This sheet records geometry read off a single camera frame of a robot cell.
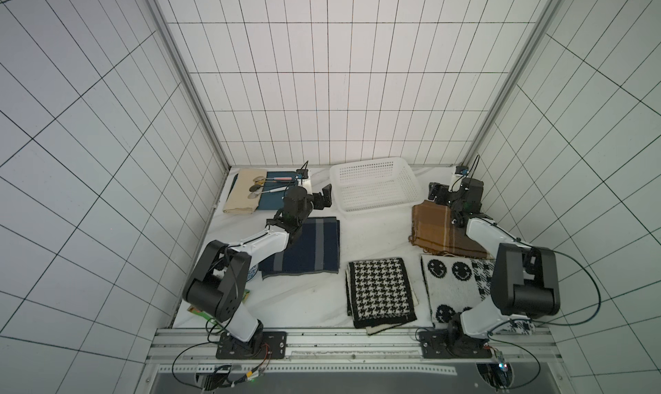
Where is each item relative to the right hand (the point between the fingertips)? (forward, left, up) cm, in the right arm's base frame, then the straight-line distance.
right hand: (431, 181), depth 93 cm
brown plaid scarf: (-13, -2, -13) cm, 19 cm away
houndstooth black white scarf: (-38, +20, -12) cm, 44 cm away
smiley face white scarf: (-33, -5, -13) cm, 36 cm away
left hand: (-7, +42, +1) cm, 42 cm away
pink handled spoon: (+10, +71, -13) cm, 73 cm away
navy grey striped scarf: (-23, +42, -14) cm, 50 cm away
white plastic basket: (+11, +20, -15) cm, 27 cm away
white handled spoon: (+2, +70, -14) cm, 72 cm away
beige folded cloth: (-2, +78, -14) cm, 79 cm away
